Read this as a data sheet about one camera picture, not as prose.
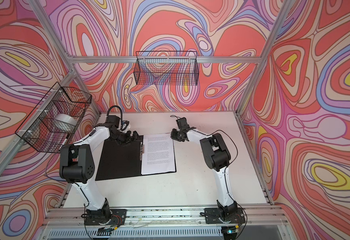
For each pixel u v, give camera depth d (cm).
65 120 73
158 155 96
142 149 97
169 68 96
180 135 80
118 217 73
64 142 72
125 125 86
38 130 68
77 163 50
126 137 84
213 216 73
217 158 58
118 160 96
